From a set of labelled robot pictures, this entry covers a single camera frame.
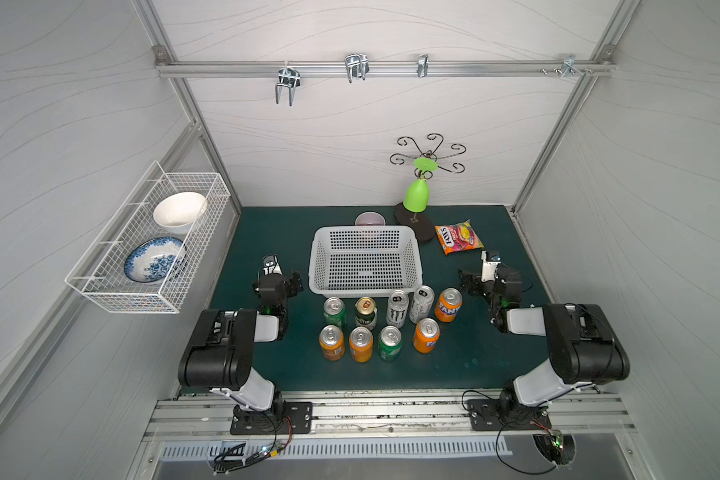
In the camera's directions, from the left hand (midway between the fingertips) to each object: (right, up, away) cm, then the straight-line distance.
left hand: (280, 272), depth 94 cm
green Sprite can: (+34, -16, -17) cm, 41 cm away
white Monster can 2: (+43, -7, -13) cm, 45 cm away
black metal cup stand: (+49, +16, +22) cm, 56 cm away
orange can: (+51, -8, -10) cm, 53 cm away
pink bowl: (+28, +18, +17) cm, 38 cm away
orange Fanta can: (+43, -15, -16) cm, 49 cm away
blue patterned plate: (-20, +6, -29) cm, 36 cm away
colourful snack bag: (+61, +11, +15) cm, 64 cm away
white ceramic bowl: (-21, +18, -19) cm, 33 cm away
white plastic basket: (+27, +3, +11) cm, 29 cm away
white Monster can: (+36, -8, -14) cm, 39 cm away
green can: (+19, -9, -12) cm, 24 cm away
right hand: (+63, +1, +2) cm, 63 cm away
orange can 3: (+19, -16, -17) cm, 30 cm away
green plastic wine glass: (+44, +25, +1) cm, 50 cm away
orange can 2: (+26, -16, -18) cm, 36 cm away
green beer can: (+27, -10, -12) cm, 32 cm away
